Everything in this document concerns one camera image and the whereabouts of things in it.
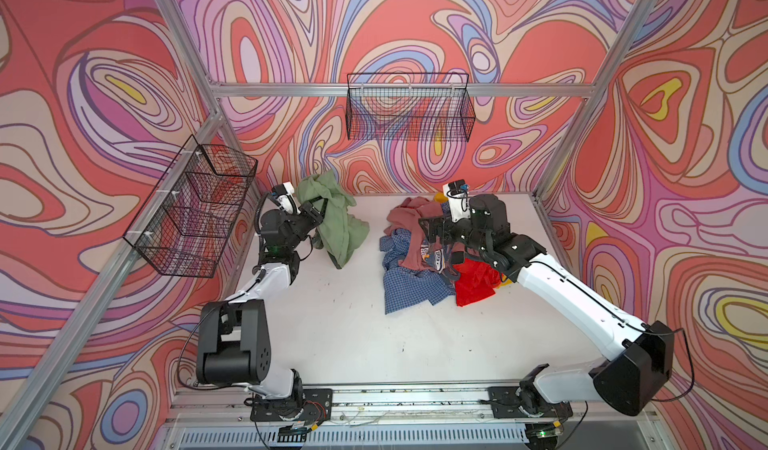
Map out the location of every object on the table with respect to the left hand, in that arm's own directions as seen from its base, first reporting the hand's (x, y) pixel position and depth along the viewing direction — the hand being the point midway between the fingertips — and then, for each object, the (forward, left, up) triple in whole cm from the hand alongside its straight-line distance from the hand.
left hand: (331, 196), depth 82 cm
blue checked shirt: (-14, -22, -26) cm, 37 cm away
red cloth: (-13, -44, -25) cm, 52 cm away
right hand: (-9, -28, -1) cm, 30 cm away
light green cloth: (-8, -2, -5) cm, 10 cm away
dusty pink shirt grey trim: (+10, -23, -20) cm, 32 cm away
